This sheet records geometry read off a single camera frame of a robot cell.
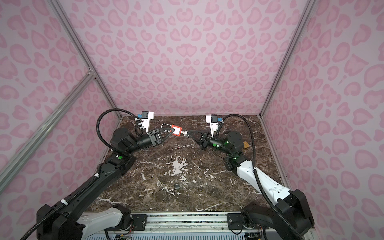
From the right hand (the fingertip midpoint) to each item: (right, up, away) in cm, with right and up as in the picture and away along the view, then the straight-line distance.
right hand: (190, 134), depth 63 cm
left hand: (-7, +2, -2) cm, 7 cm away
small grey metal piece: (-8, -30, +21) cm, 38 cm away
